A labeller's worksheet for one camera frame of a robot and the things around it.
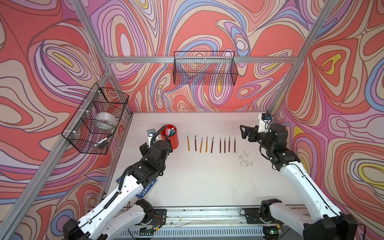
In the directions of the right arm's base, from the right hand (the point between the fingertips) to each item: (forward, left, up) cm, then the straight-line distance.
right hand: (248, 129), depth 77 cm
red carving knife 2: (+7, +16, -25) cm, 31 cm away
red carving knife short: (+5, +8, -24) cm, 26 cm away
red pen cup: (+11, +44, -15) cm, 48 cm away
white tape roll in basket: (+2, +72, +8) cm, 73 cm away
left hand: (-5, +46, 0) cm, 46 cm away
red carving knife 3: (+6, +11, -24) cm, 27 cm away
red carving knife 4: (+8, +5, -25) cm, 26 cm away
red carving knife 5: (+7, +1, -25) cm, 26 cm away
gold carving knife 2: (+8, +20, -25) cm, 33 cm away
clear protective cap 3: (-1, -5, -25) cm, 25 cm away
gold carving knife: (+3, +24, -25) cm, 35 cm away
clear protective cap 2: (-7, -5, -26) cm, 27 cm away
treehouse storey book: (-22, +56, -22) cm, 64 cm away
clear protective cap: (-2, -2, -25) cm, 26 cm away
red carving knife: (+9, +28, -24) cm, 38 cm away
